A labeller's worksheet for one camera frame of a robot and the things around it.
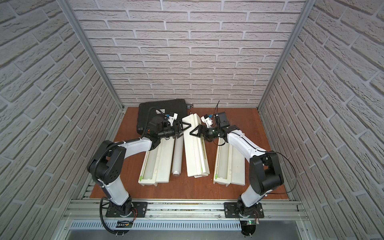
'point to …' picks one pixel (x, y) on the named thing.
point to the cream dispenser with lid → (157, 166)
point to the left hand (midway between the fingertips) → (192, 128)
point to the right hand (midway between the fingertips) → (195, 135)
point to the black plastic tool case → (147, 110)
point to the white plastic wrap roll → (177, 156)
